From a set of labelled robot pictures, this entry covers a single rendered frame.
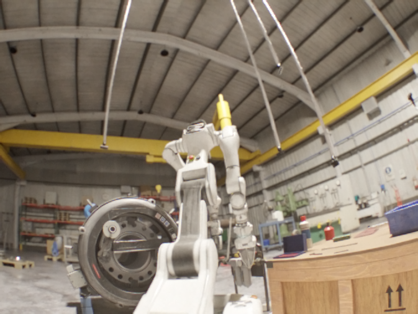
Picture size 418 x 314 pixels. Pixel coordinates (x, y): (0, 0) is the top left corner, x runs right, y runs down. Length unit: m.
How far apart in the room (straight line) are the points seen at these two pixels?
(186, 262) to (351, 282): 0.74
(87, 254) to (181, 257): 0.72
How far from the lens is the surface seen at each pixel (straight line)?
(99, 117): 13.48
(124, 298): 1.50
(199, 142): 1.40
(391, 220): 1.19
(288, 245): 1.50
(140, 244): 1.47
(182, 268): 0.90
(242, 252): 1.14
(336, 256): 1.12
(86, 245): 1.44
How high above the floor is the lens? 0.66
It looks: 21 degrees up
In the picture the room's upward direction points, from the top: 7 degrees counter-clockwise
